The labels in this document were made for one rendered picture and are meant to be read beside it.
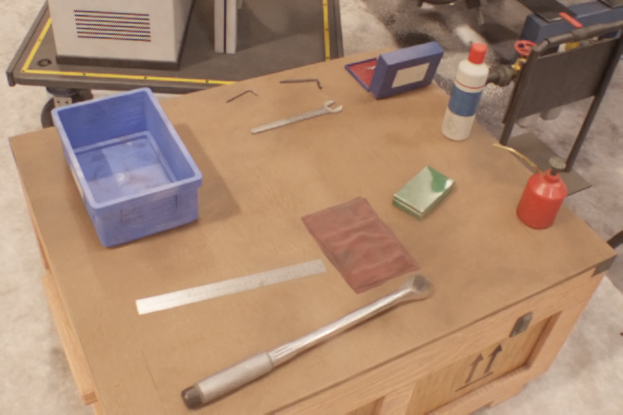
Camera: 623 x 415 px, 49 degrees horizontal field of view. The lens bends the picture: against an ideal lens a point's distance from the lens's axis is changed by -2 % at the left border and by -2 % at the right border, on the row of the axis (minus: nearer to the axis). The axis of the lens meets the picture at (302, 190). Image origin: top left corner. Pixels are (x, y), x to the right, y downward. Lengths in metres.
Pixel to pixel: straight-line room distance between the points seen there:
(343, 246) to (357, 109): 0.45
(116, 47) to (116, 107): 0.55
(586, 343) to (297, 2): 1.35
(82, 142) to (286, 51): 0.81
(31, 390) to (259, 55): 1.09
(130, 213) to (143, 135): 0.30
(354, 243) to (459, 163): 0.36
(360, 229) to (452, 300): 0.21
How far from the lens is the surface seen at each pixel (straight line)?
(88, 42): 1.99
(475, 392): 1.60
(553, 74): 2.01
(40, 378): 1.72
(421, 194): 1.39
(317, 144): 1.51
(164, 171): 1.42
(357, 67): 1.76
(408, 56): 1.63
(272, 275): 1.24
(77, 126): 1.45
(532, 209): 1.41
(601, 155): 2.54
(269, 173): 1.43
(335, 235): 1.30
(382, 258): 1.27
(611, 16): 2.96
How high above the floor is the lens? 1.42
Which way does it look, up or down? 43 degrees down
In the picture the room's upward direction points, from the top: 6 degrees clockwise
